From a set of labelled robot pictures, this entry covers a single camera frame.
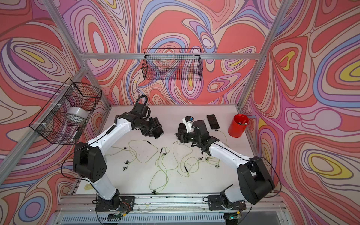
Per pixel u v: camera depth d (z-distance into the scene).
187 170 0.85
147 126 0.76
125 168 0.86
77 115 0.71
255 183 0.42
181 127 1.07
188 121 0.75
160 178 0.83
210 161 0.88
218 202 0.73
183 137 0.72
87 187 0.78
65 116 0.70
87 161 0.46
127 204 0.72
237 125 0.91
